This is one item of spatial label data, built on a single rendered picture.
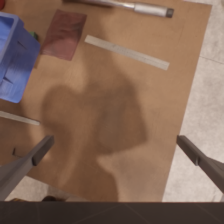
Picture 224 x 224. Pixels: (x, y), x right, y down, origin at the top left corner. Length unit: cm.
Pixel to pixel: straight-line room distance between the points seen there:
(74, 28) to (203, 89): 83
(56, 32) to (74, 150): 46
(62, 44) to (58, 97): 21
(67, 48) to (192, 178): 95
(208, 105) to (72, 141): 85
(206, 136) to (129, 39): 74
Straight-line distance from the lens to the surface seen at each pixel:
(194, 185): 113
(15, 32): 47
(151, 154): 58
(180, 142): 17
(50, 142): 16
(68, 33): 73
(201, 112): 113
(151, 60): 64
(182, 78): 63
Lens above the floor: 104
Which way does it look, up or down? 78 degrees down
